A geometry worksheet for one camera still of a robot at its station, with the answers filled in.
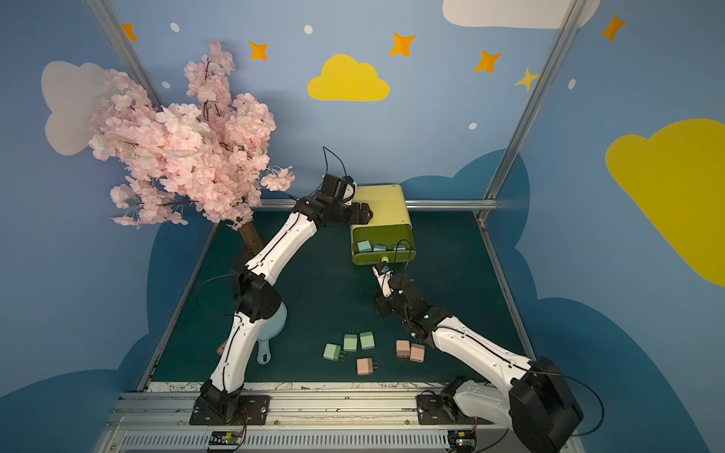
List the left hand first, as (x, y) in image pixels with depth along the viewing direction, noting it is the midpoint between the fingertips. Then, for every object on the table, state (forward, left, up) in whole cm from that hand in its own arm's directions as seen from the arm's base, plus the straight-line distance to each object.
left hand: (363, 209), depth 92 cm
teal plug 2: (-10, -6, -7) cm, 14 cm away
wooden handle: (-40, +41, -20) cm, 61 cm away
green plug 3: (-35, -2, -21) cm, 41 cm away
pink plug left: (-38, -13, -20) cm, 45 cm away
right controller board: (-60, -28, -25) cm, 71 cm away
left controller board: (-61, +34, -24) cm, 74 cm away
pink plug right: (-39, -17, -20) cm, 47 cm away
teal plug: (-11, -1, -6) cm, 12 cm away
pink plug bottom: (-43, -2, -21) cm, 48 cm away
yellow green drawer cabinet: (-6, -9, -4) cm, 12 cm away
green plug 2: (-37, +3, -21) cm, 42 cm away
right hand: (-23, -7, -9) cm, 25 cm away
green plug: (-40, +8, -20) cm, 45 cm away
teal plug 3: (-10, -13, -7) cm, 17 cm away
